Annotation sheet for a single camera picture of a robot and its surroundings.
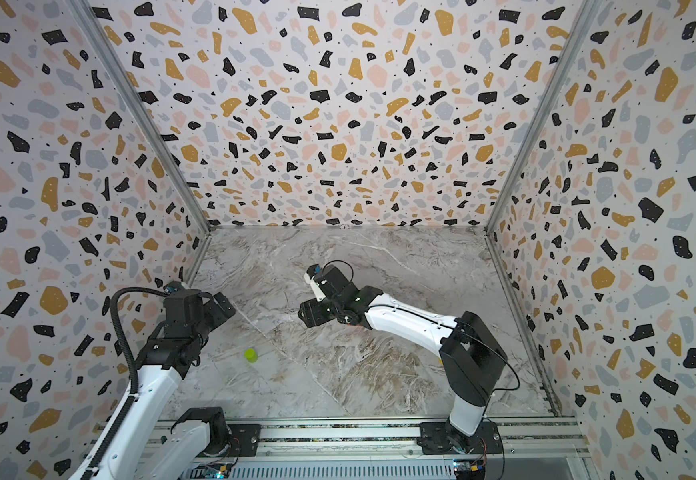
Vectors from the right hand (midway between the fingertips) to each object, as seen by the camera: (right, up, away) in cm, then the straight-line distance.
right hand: (302, 305), depth 80 cm
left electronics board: (-19, -37, -10) cm, 43 cm away
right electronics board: (+42, -38, -8) cm, 57 cm away
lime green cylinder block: (-16, -15, +6) cm, 23 cm away
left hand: (-23, +1, -2) cm, 23 cm away
